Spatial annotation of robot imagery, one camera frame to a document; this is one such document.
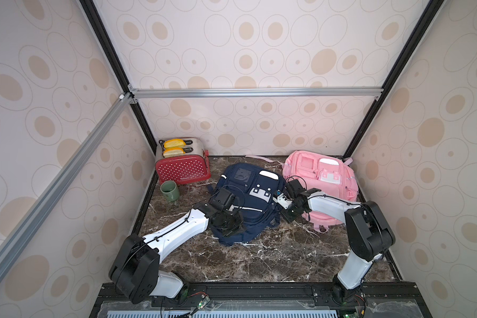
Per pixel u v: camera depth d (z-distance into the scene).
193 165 0.99
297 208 0.76
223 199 0.66
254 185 1.02
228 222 0.69
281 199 0.87
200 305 0.71
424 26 0.71
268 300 0.73
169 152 0.94
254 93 0.90
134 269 0.41
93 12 0.68
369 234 0.48
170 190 0.98
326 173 1.06
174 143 0.98
